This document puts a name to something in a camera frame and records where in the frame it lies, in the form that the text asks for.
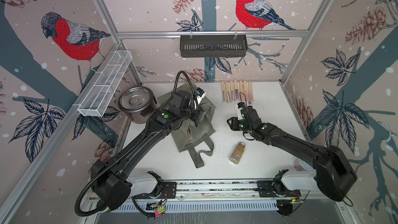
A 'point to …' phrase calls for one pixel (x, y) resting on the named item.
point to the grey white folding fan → (189, 135)
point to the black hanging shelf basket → (213, 45)
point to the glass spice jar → (236, 155)
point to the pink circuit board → (159, 210)
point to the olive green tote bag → (194, 137)
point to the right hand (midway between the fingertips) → (229, 119)
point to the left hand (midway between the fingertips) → (203, 104)
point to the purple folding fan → (236, 89)
